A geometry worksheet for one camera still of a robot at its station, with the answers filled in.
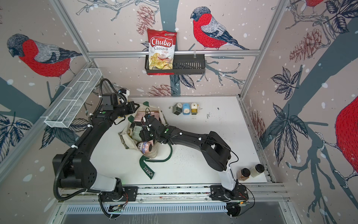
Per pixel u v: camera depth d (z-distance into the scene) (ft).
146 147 2.67
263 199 2.37
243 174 2.34
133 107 2.41
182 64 3.50
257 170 2.39
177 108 3.46
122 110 2.29
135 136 2.69
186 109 3.40
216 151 1.58
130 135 2.71
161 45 2.74
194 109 3.51
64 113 2.35
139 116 2.78
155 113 2.90
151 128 2.10
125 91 2.48
